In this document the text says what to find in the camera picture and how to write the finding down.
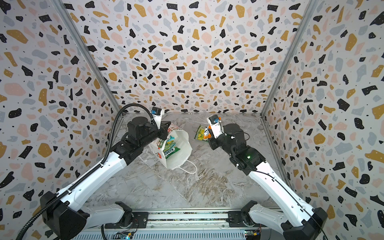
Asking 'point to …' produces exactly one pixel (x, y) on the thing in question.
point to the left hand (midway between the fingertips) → (169, 119)
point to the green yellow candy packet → (200, 133)
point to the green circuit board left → (124, 235)
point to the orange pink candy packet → (207, 135)
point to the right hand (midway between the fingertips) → (208, 126)
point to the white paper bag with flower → (181, 138)
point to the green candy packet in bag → (170, 148)
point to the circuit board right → (250, 235)
